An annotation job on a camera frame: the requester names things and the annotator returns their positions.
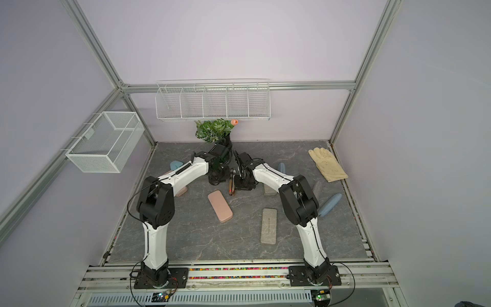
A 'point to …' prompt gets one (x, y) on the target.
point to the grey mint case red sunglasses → (268, 226)
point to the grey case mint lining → (268, 190)
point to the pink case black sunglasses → (220, 206)
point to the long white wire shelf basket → (213, 100)
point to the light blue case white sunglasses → (282, 167)
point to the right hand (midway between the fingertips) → (237, 186)
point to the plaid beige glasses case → (232, 181)
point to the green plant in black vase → (215, 130)
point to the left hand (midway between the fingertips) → (226, 179)
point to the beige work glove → (328, 165)
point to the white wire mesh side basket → (107, 142)
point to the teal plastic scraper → (175, 164)
